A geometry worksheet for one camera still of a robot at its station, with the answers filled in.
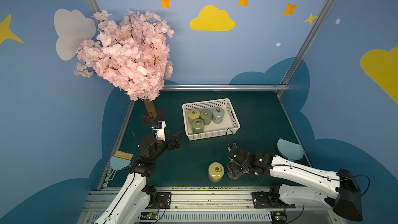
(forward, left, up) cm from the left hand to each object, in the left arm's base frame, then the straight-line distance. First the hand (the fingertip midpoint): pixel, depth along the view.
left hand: (175, 130), depth 79 cm
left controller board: (-36, +10, -19) cm, 42 cm away
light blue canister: (+19, -25, -11) cm, 33 cm away
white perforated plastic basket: (+16, -33, -19) cm, 41 cm away
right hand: (-14, -32, -10) cm, 36 cm away
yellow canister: (-17, -21, -9) cm, 29 cm away
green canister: (+18, -16, -10) cm, 26 cm away
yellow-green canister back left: (+18, -8, -10) cm, 22 cm away
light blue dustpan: (-2, -69, -17) cm, 71 cm away
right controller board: (-35, -52, -20) cm, 66 cm away
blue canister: (-19, -29, -2) cm, 35 cm away
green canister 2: (+10, -11, -11) cm, 18 cm away
